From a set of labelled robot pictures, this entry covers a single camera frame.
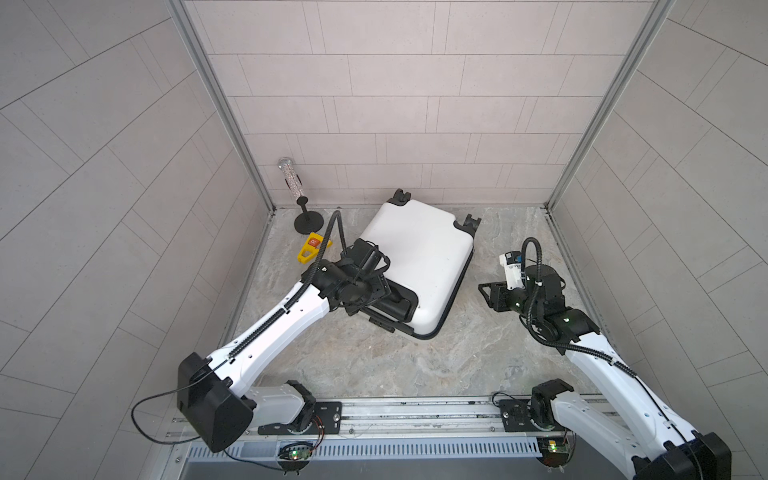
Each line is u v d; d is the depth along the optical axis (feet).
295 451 2.12
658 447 1.28
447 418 2.37
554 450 2.23
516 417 2.33
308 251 3.35
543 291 1.89
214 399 1.19
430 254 2.63
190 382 1.24
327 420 2.31
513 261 2.23
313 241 3.44
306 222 3.58
